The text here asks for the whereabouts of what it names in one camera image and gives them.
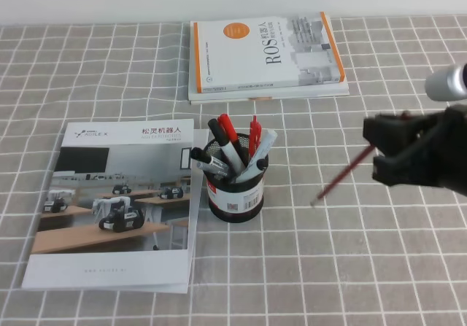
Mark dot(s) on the dark red pencil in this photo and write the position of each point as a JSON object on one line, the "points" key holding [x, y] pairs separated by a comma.
{"points": [[342, 174]]}

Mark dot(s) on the black cap marker upright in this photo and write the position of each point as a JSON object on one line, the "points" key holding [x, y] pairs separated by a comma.
{"points": [[226, 146]]}

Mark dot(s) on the grey pen low left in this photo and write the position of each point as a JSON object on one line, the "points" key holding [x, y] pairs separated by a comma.
{"points": [[212, 169]]}

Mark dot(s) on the red cap marker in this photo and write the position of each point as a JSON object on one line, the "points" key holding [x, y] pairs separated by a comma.
{"points": [[225, 121]]}

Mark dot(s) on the black cap marker front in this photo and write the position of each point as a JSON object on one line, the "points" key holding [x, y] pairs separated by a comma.
{"points": [[256, 167]]}

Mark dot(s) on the white orange ROS book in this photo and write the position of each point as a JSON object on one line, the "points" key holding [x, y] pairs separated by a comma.
{"points": [[255, 52]]}

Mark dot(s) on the black mesh pen holder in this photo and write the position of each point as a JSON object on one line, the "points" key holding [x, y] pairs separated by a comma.
{"points": [[235, 202]]}

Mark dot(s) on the red ballpoint pen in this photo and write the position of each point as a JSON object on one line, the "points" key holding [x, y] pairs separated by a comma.
{"points": [[255, 136]]}

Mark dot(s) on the white book under ROS book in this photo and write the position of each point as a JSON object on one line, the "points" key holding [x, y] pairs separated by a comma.
{"points": [[273, 94]]}

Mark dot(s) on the white grey marker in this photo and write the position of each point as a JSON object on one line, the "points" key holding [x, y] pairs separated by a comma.
{"points": [[265, 145]]}

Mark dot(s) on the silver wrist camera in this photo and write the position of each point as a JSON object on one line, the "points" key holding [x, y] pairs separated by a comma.
{"points": [[447, 84]]}

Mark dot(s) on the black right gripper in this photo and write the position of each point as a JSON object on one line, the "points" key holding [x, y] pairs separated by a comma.
{"points": [[439, 162]]}

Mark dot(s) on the black cap marker left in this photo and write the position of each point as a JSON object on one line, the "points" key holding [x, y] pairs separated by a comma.
{"points": [[198, 154]]}

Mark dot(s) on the AgileX robot brochure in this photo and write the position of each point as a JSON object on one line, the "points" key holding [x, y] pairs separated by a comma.
{"points": [[121, 209]]}

